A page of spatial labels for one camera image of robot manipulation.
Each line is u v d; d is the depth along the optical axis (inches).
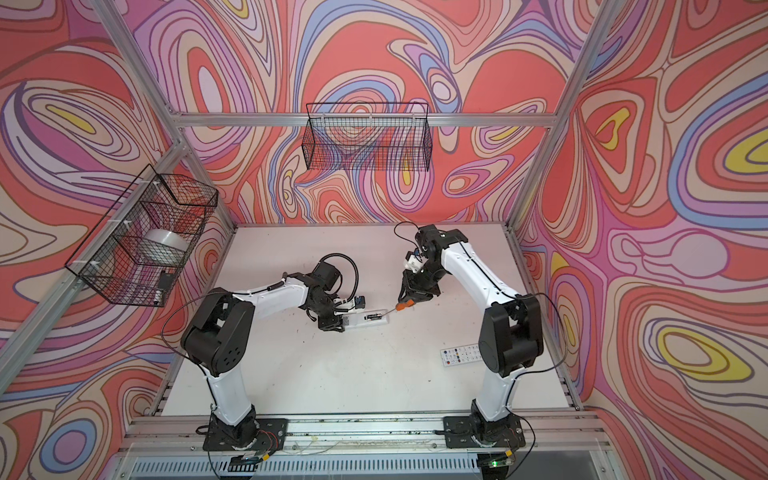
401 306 32.2
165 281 28.9
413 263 32.1
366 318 36.4
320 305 30.7
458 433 28.8
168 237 29.0
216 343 19.4
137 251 28.9
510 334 18.8
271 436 28.5
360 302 32.9
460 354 33.8
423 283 28.8
